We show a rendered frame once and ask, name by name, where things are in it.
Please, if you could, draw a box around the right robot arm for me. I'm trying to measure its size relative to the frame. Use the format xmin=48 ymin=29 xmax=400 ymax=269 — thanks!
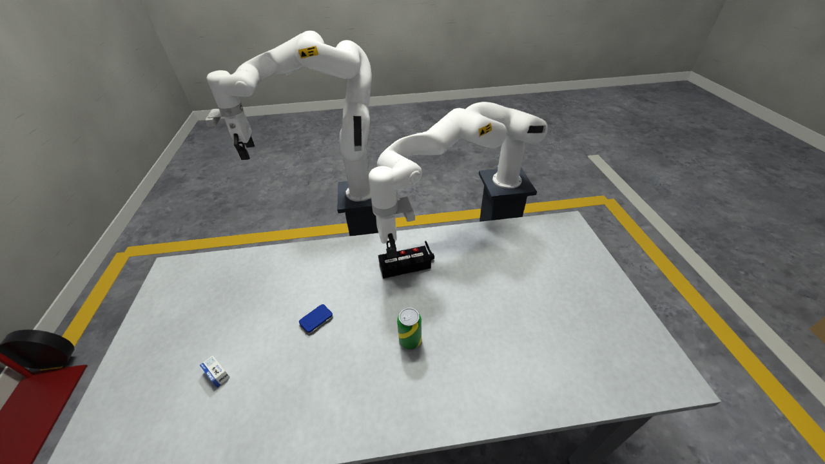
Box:
xmin=205 ymin=31 xmax=372 ymax=202

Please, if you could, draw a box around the green drink can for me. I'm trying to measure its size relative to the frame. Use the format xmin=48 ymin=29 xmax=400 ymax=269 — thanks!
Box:
xmin=397 ymin=308 xmax=422 ymax=349

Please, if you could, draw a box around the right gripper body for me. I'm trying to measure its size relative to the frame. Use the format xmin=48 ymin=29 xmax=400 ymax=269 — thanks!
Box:
xmin=223 ymin=110 xmax=252 ymax=143

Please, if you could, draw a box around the black power strip body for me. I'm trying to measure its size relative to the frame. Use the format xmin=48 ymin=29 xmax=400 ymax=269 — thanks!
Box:
xmin=378 ymin=241 xmax=434 ymax=278

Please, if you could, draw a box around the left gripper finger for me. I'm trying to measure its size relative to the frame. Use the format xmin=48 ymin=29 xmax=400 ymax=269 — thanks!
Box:
xmin=386 ymin=233 xmax=397 ymax=258

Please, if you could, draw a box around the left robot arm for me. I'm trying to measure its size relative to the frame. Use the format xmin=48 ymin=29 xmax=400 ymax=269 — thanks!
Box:
xmin=369 ymin=102 xmax=548 ymax=222

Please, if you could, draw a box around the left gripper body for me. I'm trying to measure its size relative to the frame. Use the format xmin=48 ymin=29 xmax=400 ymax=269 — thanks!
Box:
xmin=373 ymin=212 xmax=397 ymax=244

